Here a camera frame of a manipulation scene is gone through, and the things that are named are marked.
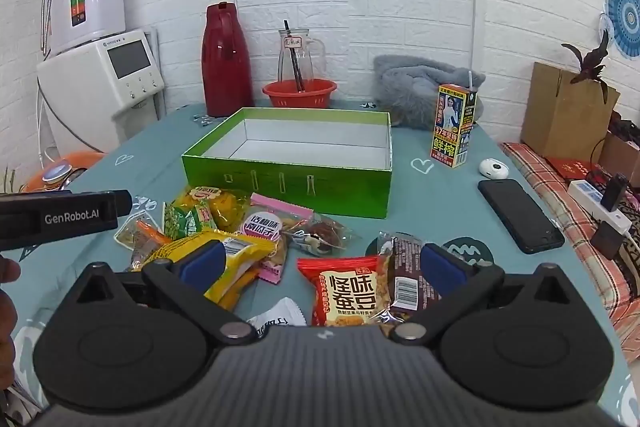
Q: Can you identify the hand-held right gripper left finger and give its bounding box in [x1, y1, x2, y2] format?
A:
[65, 241, 253, 347]

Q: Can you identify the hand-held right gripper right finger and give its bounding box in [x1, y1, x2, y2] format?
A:
[390, 243, 586, 343]

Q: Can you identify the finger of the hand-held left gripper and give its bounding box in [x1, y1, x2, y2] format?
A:
[70, 190, 134, 218]

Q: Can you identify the small clear snack packet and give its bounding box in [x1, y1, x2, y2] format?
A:
[114, 213, 143, 250]

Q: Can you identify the large yellow snack packet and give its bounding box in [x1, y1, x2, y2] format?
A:
[142, 229, 278, 310]

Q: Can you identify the orange snack packet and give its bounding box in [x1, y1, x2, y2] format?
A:
[131, 219, 173, 270]

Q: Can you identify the pink snack packet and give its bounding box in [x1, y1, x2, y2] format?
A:
[242, 193, 313, 283]

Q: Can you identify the red snack packet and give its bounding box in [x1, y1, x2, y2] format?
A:
[297, 256, 393, 327]

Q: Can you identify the green cardboard box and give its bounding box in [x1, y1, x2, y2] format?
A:
[181, 108, 393, 220]

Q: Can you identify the clear packet with brown snack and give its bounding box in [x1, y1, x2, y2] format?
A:
[282, 213, 363, 258]

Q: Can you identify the person's left hand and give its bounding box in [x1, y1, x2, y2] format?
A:
[0, 257, 22, 390]

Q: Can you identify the green snack packet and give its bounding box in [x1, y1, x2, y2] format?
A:
[164, 199, 218, 240]

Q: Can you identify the green grassy plant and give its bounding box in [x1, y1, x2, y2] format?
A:
[0, 166, 21, 194]

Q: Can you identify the orange stool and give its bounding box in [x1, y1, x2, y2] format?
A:
[22, 150, 106, 192]

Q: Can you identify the yellow pastry packet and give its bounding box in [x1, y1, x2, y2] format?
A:
[175, 186, 251, 233]

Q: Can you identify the round silver lid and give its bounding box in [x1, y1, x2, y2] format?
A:
[42, 162, 73, 185]

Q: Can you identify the teal tablecloth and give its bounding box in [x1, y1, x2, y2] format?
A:
[10, 99, 626, 408]

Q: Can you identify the white snack packet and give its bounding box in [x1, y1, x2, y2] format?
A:
[246, 298, 307, 340]

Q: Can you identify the black smartphone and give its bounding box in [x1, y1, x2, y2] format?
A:
[477, 178, 566, 255]

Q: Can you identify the white appliance with screen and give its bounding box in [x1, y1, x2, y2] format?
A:
[36, 28, 166, 155]

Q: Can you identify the white earbuds case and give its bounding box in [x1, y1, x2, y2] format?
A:
[478, 158, 507, 180]

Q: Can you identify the plaid blanket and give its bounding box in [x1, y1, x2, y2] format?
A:
[500, 142, 640, 348]

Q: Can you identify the yellow juice carton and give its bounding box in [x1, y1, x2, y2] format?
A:
[431, 69, 477, 168]

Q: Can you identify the white power strip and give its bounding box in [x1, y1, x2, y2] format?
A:
[567, 179, 638, 238]

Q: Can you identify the red book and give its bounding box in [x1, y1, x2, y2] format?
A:
[545, 156, 598, 180]

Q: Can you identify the black power adapter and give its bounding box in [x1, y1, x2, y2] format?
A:
[592, 221, 623, 260]

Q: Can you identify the red thermos jug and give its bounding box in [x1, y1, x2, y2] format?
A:
[201, 3, 254, 118]

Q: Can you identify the grey fluffy cloth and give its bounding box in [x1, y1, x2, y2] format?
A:
[372, 54, 487, 130]

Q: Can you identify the black charger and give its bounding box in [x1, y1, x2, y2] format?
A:
[601, 173, 628, 212]

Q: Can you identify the red plastic basket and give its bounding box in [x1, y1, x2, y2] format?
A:
[262, 79, 338, 109]

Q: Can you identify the large cardboard box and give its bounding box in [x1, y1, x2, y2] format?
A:
[520, 62, 621, 160]

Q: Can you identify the white water purifier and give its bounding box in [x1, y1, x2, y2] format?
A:
[42, 0, 126, 56]

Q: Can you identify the small brown box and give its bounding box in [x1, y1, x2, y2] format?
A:
[597, 132, 640, 188]

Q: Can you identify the black stirring stick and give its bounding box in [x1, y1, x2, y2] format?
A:
[283, 20, 307, 92]

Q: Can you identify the glass pitcher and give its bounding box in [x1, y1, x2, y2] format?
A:
[277, 28, 327, 92]

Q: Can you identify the purple leafy plant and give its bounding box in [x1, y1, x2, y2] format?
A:
[561, 29, 611, 105]

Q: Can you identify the blue round wall decoration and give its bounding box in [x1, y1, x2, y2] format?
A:
[597, 0, 640, 60]

